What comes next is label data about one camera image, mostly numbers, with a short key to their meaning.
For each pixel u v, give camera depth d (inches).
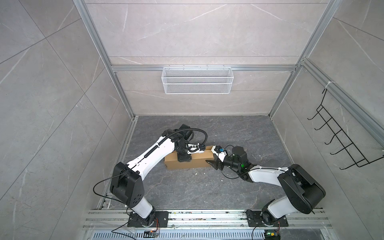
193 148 27.5
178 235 27.5
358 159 23.6
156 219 28.7
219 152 28.7
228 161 29.7
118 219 29.4
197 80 39.6
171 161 30.6
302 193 17.4
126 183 16.7
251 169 25.3
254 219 28.7
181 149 26.5
